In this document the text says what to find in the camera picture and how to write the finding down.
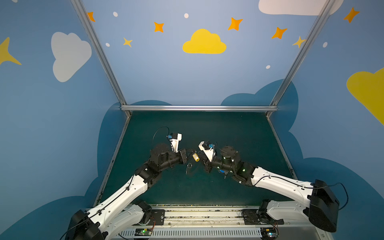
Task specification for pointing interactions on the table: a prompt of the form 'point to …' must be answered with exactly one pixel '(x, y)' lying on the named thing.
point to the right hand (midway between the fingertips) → (196, 154)
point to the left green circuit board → (143, 232)
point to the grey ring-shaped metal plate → (189, 165)
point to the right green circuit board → (269, 232)
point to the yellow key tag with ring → (196, 157)
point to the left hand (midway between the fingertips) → (197, 152)
